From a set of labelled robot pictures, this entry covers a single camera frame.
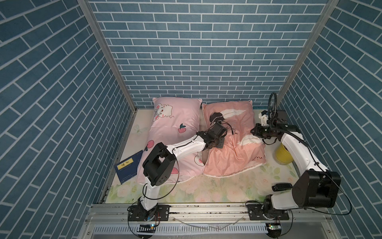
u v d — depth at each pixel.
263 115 0.77
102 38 0.81
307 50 0.86
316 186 0.42
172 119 1.00
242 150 0.80
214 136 0.69
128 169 0.88
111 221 0.72
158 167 0.49
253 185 0.83
